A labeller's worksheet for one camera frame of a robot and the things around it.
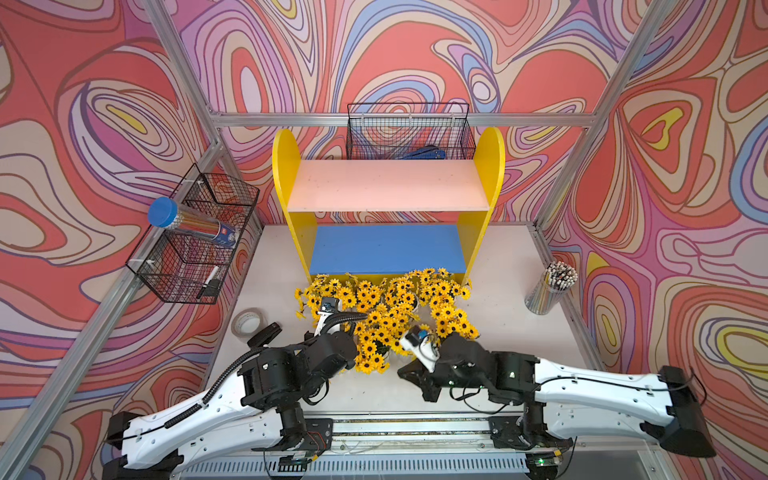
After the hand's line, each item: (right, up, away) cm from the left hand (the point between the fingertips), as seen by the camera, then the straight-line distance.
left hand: (352, 333), depth 69 cm
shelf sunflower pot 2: (+12, +6, +15) cm, 20 cm away
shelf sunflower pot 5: (+25, +1, +8) cm, 26 cm away
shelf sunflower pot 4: (+5, -4, +6) cm, 9 cm away
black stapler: (-28, -6, +19) cm, 35 cm away
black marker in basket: (-36, +12, +4) cm, 38 cm away
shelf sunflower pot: (+4, +5, +14) cm, 15 cm away
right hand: (+12, -11, -1) cm, 16 cm away
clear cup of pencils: (+56, +12, +14) cm, 59 cm away
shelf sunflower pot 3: (+23, +8, +16) cm, 29 cm away
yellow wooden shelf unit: (+8, +34, +54) cm, 64 cm away
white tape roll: (-36, -3, +25) cm, 44 cm away
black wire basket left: (-43, +16, +3) cm, 46 cm away
